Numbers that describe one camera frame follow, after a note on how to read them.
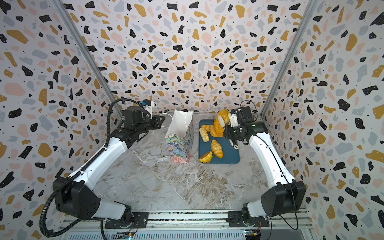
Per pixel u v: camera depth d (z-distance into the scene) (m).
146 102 0.69
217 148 0.97
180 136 0.75
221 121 0.83
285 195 0.40
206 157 0.90
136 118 0.60
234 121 0.72
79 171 0.43
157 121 0.69
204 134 1.03
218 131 0.85
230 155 1.02
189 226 0.73
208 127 1.09
